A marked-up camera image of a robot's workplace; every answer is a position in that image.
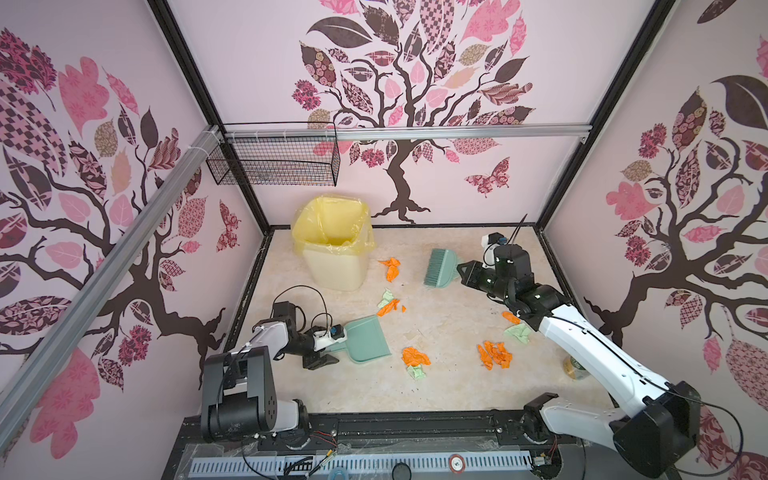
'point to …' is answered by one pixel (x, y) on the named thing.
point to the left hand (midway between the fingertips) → (330, 350)
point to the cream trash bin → (337, 273)
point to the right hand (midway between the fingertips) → (459, 262)
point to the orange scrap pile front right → (490, 353)
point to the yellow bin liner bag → (332, 223)
